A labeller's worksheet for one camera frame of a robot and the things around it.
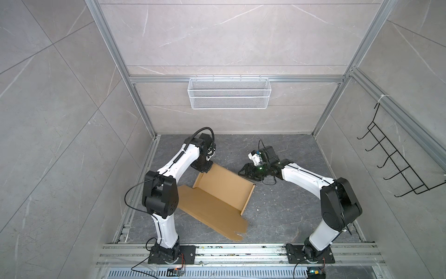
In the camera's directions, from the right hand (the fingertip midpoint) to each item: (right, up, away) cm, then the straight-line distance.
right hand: (243, 174), depth 87 cm
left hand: (-20, +4, +3) cm, 20 cm away
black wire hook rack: (+58, +1, -27) cm, 65 cm away
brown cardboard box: (-13, -13, +1) cm, 19 cm away
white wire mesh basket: (-7, +46, +14) cm, 49 cm away
